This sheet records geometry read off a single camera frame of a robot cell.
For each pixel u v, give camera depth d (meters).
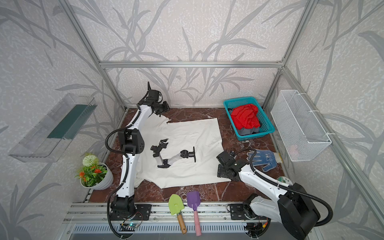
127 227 0.72
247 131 0.98
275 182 0.47
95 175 0.71
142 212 0.73
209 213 0.75
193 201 0.75
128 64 0.94
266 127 1.02
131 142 0.67
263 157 0.94
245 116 1.02
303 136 0.62
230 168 0.63
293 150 0.73
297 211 0.40
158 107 0.95
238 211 0.74
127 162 0.67
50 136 0.64
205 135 1.05
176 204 0.75
